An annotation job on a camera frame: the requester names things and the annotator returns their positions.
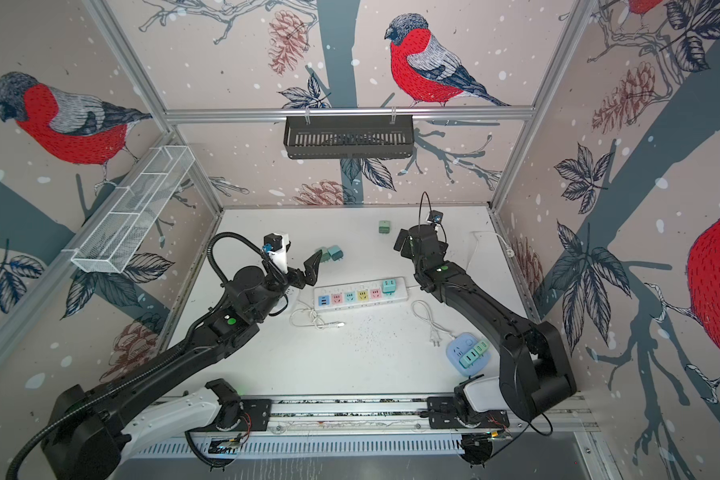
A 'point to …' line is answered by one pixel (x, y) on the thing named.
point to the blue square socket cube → (458, 345)
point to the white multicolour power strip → (359, 293)
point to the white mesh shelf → (130, 212)
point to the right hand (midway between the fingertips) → (413, 238)
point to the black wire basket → (349, 138)
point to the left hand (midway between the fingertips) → (303, 247)
